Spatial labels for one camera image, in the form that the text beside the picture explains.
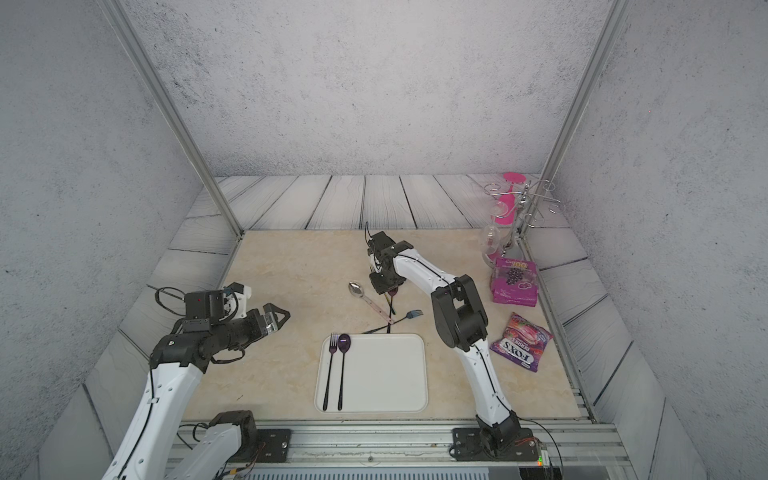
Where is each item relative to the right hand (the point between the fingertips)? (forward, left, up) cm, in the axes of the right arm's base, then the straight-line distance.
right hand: (382, 285), depth 99 cm
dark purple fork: (-18, +14, -5) cm, 24 cm away
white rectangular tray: (-27, -1, -4) cm, 27 cm away
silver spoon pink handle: (0, +9, -3) cm, 9 cm away
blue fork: (-9, -9, -4) cm, 13 cm away
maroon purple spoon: (-3, -3, +1) cm, 4 cm away
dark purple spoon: (-19, +11, -3) cm, 22 cm away
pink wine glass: (+13, -38, +22) cm, 46 cm away
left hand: (-20, +24, +14) cm, 34 cm away
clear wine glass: (+11, -36, +8) cm, 39 cm away
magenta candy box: (0, -42, +2) cm, 42 cm away
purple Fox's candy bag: (-18, -42, -3) cm, 45 cm away
